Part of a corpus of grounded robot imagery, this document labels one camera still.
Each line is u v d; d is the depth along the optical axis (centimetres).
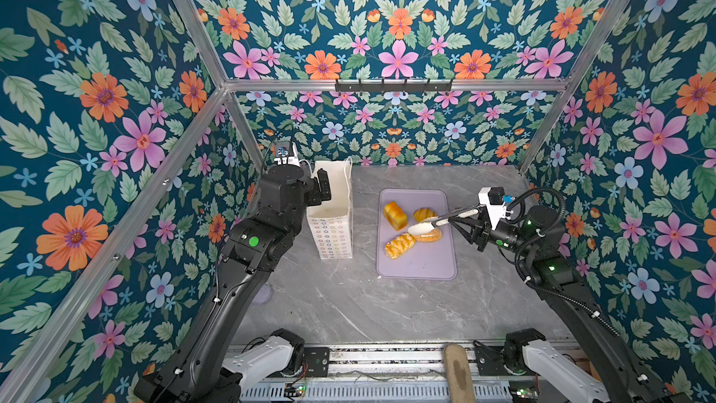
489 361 73
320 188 58
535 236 52
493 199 57
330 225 77
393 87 93
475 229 61
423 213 100
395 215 96
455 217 65
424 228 71
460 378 69
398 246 91
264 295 83
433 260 93
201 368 36
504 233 60
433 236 94
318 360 74
